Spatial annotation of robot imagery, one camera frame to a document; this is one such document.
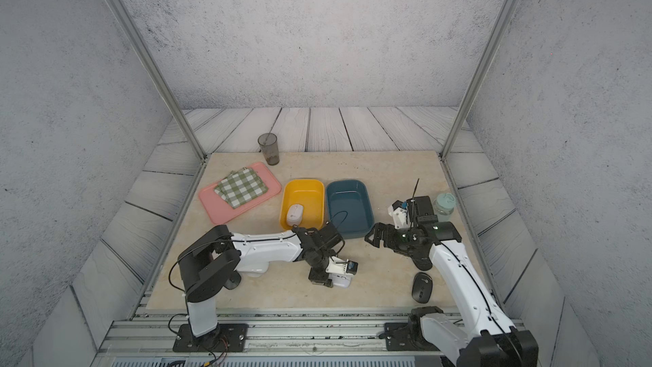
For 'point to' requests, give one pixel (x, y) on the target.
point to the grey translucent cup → (268, 143)
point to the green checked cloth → (240, 186)
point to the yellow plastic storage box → (307, 193)
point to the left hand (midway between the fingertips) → (336, 276)
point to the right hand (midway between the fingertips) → (380, 241)
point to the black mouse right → (422, 287)
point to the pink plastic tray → (217, 210)
